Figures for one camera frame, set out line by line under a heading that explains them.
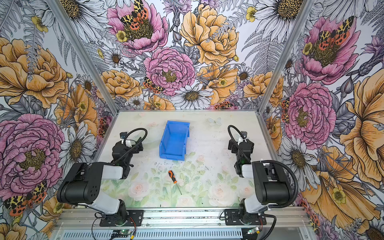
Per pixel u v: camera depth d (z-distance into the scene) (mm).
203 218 760
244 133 811
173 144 1013
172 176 869
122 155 686
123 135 792
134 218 747
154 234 778
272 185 458
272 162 498
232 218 740
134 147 699
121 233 707
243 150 683
